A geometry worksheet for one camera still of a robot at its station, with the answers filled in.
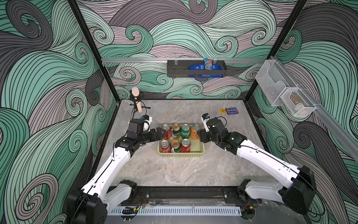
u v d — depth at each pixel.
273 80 0.78
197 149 0.89
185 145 0.81
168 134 0.90
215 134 0.58
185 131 0.89
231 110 1.10
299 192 0.37
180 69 0.95
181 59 0.95
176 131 0.90
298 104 0.64
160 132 0.70
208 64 0.90
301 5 0.71
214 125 0.57
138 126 0.60
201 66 0.92
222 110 1.14
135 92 0.87
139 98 0.91
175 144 0.81
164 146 0.81
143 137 0.65
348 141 0.50
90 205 0.37
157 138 0.69
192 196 0.75
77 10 0.73
